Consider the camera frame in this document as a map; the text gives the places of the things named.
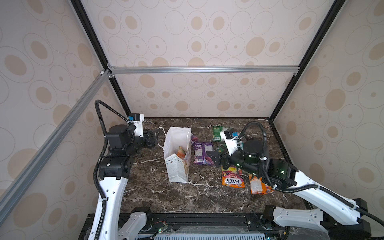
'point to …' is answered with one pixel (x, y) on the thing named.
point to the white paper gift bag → (177, 144)
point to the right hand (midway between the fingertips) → (213, 148)
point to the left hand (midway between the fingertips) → (158, 129)
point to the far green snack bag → (216, 130)
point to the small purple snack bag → (194, 138)
